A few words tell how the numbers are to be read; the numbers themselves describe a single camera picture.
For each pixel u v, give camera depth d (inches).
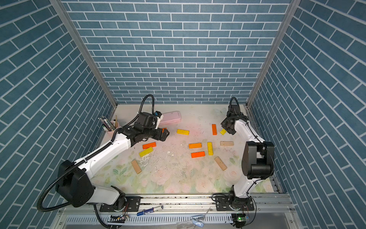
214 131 41.2
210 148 36.9
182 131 40.1
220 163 34.8
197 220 26.8
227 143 38.4
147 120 25.2
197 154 35.7
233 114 28.9
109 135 37.5
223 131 35.9
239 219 27.7
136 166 34.1
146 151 36.2
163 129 29.3
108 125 36.4
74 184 15.9
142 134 24.4
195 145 38.1
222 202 29.0
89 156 17.7
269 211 29.9
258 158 18.6
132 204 29.0
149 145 36.8
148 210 27.8
